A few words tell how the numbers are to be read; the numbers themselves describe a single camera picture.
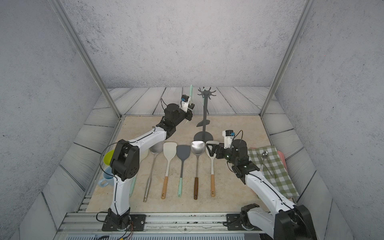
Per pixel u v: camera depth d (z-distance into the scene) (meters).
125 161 0.54
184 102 0.77
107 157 0.97
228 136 0.71
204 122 0.92
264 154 0.96
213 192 0.82
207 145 0.77
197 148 0.99
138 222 0.73
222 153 0.71
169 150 0.98
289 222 0.39
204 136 1.04
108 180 0.82
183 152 0.99
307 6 0.70
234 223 0.71
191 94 0.79
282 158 0.95
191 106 0.87
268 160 0.94
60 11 0.71
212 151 0.72
